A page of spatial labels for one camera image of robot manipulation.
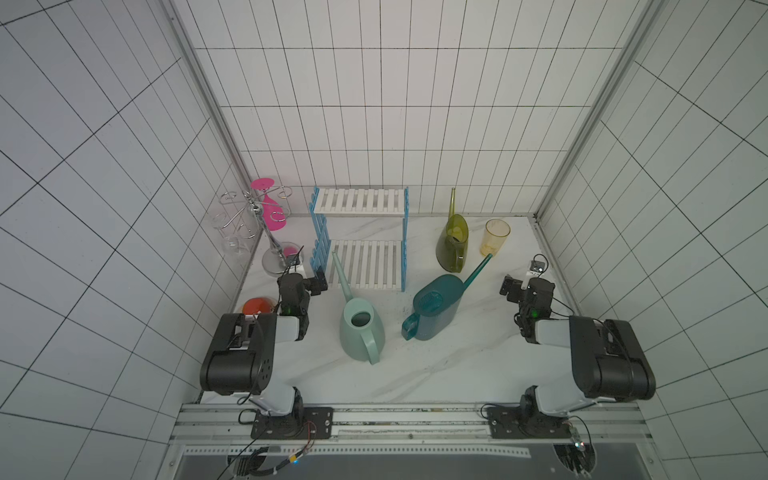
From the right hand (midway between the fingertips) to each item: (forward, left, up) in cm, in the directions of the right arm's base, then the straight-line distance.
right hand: (513, 274), depth 94 cm
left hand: (-4, +68, +1) cm, 68 cm away
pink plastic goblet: (0, +73, +23) cm, 76 cm away
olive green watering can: (+7, +20, +6) cm, 22 cm away
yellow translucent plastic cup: (+12, +5, +5) cm, 13 cm away
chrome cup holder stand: (+4, +79, +24) cm, 83 cm away
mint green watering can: (-26, +46, +9) cm, 53 cm away
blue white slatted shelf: (+4, +49, -4) cm, 49 cm away
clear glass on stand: (-3, +87, +16) cm, 88 cm away
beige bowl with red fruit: (-16, +79, +1) cm, 80 cm away
